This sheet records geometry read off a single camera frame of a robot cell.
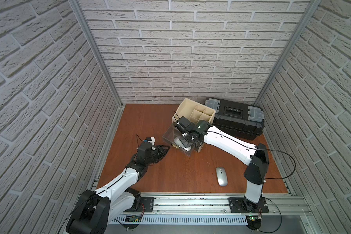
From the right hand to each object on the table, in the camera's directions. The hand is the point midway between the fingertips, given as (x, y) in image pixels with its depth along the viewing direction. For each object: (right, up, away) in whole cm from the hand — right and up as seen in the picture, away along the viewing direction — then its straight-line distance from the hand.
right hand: (189, 138), depth 82 cm
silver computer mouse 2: (+19, -23, +1) cm, 30 cm away
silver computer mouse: (-6, -1, -6) cm, 9 cm away
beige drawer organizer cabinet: (+3, +15, -1) cm, 16 cm away
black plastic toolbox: (+32, +11, +8) cm, 35 cm away
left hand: (-10, -5, +1) cm, 11 cm away
